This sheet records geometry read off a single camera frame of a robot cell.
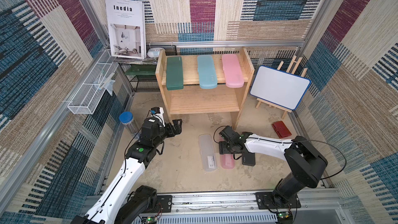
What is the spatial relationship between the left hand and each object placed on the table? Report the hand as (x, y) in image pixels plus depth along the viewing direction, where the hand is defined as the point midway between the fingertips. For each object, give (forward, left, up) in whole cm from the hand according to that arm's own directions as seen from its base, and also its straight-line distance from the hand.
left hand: (174, 121), depth 77 cm
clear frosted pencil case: (-7, -17, -22) cm, 29 cm away
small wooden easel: (+29, -67, +11) cm, 74 cm away
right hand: (-5, -27, -21) cm, 35 cm away
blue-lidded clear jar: (+4, +26, -3) cm, 26 cm away
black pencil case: (-12, -39, -20) cm, 45 cm away
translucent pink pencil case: (-13, -27, -21) cm, 36 cm away
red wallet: (+5, -63, -20) cm, 67 cm away
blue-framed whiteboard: (+20, -60, +1) cm, 64 cm away
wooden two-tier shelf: (+15, -9, -1) cm, 17 cm away
